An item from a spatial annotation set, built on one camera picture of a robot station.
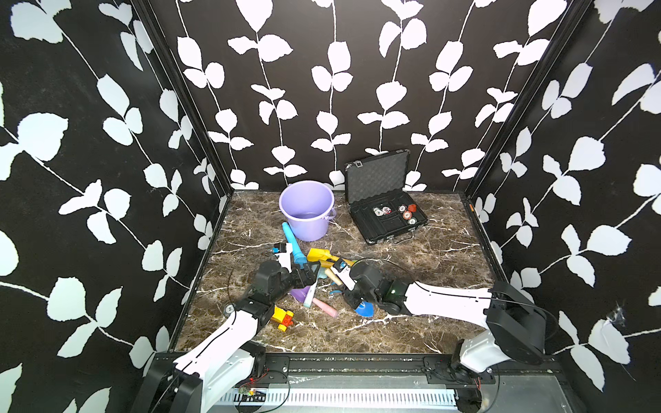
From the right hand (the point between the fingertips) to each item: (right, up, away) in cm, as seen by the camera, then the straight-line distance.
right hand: (338, 282), depth 82 cm
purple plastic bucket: (-13, +26, +26) cm, 39 cm away
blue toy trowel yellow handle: (+9, -8, -1) cm, 12 cm away
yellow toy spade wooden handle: (-6, +7, +14) cm, 16 cm away
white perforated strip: (+2, -29, -12) cm, 31 cm away
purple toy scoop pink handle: (-13, -6, +6) cm, 16 cm away
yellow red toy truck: (-17, -11, -2) cm, 20 cm away
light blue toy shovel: (-5, +3, -1) cm, 6 cm away
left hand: (-8, +7, 0) cm, 11 cm away
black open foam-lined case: (+17, +33, +29) cm, 47 cm away
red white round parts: (+31, +24, +30) cm, 49 cm away
